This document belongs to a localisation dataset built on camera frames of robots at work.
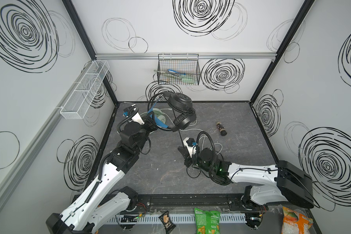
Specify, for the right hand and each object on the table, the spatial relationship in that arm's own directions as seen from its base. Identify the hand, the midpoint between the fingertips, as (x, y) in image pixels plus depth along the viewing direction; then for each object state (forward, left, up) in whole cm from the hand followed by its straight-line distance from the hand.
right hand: (176, 150), depth 74 cm
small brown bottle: (+22, -31, -16) cm, 41 cm away
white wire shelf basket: (+14, +51, +17) cm, 55 cm away
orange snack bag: (-28, -54, -14) cm, 62 cm away
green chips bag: (-29, -14, -14) cm, 35 cm away
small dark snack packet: (-28, +5, -16) cm, 32 cm away
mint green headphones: (+31, +13, -9) cm, 35 cm away
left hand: (+10, +10, +18) cm, 23 cm away
